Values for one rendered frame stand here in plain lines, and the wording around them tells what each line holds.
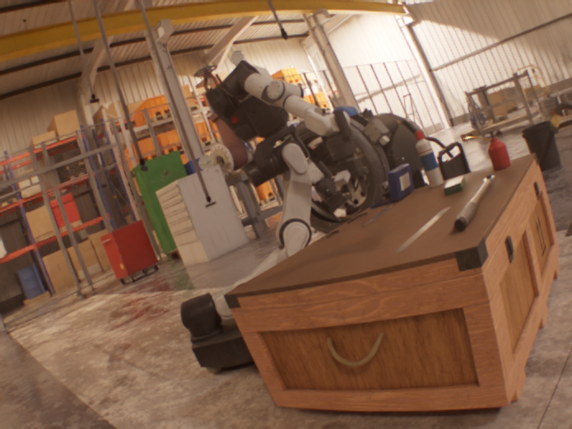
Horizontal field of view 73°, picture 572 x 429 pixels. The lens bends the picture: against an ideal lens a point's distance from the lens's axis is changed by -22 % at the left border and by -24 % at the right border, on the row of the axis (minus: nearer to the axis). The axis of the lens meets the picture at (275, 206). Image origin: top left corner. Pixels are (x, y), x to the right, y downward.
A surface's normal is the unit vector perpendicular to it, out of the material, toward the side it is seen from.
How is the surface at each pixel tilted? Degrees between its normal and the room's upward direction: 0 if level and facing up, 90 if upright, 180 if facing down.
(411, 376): 90
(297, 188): 110
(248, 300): 90
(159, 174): 90
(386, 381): 90
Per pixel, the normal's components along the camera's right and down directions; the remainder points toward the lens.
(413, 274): -0.63, 0.29
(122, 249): 0.72, -0.24
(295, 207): 0.12, 0.02
